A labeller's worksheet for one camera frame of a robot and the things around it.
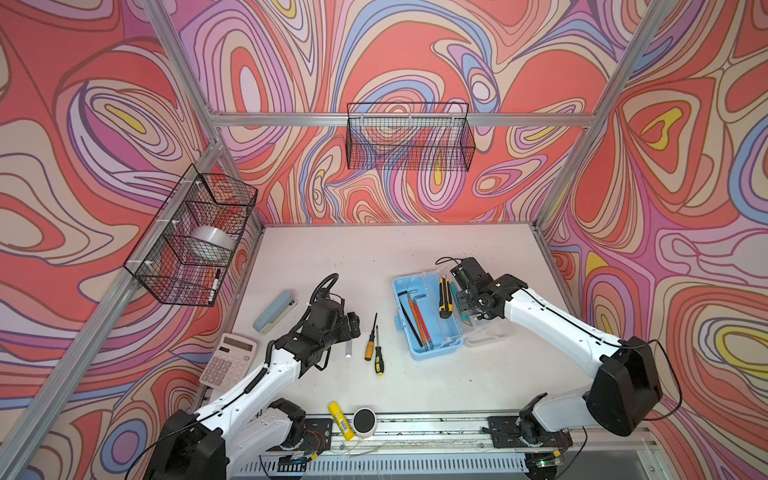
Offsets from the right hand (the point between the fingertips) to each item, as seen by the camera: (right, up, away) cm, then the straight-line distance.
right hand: (476, 307), depth 84 cm
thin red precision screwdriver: (-37, -13, +4) cm, 40 cm away
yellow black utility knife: (-8, +2, +4) cm, 9 cm away
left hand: (-36, -4, +1) cm, 36 cm away
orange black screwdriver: (-31, -12, +3) cm, 33 cm away
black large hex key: (-19, -5, +9) cm, 22 cm away
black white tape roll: (-31, -26, -12) cm, 42 cm away
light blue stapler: (-60, -3, +7) cm, 61 cm away
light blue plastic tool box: (-13, -3, +10) cm, 17 cm away
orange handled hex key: (-14, -10, +6) cm, 18 cm away
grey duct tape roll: (-69, +19, -11) cm, 73 cm away
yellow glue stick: (-37, -27, -11) cm, 47 cm away
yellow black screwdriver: (-28, -15, 0) cm, 32 cm away
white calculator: (-71, -16, 0) cm, 73 cm away
